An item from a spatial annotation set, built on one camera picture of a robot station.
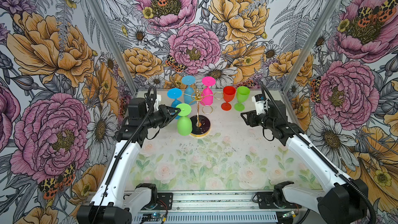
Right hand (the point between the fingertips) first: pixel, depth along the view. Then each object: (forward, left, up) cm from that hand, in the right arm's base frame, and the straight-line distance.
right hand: (245, 117), depth 80 cm
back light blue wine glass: (+17, +29, +2) cm, 34 cm away
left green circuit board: (-38, +44, -20) cm, 61 cm away
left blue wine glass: (+10, +35, +9) cm, 38 cm away
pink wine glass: (+15, +19, 0) cm, 24 cm away
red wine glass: (+23, +5, -6) cm, 24 cm away
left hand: (-4, +32, +9) cm, 33 cm away
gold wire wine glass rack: (+9, +23, -19) cm, 31 cm away
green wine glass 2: (+22, -3, -6) cm, 23 cm away
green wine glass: (-4, +31, +2) cm, 31 cm away
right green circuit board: (-39, -16, -22) cm, 47 cm away
